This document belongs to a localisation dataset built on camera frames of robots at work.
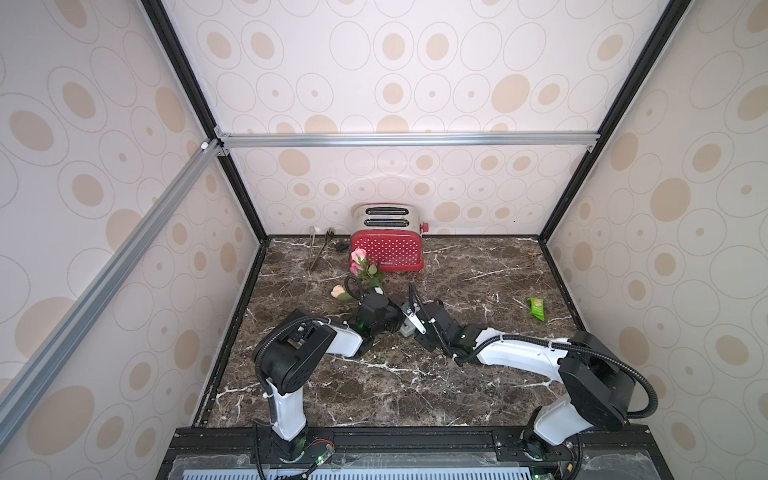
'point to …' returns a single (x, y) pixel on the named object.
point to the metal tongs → (330, 232)
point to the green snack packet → (537, 308)
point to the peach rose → (339, 292)
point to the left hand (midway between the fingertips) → (425, 303)
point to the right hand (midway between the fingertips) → (433, 318)
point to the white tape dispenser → (407, 328)
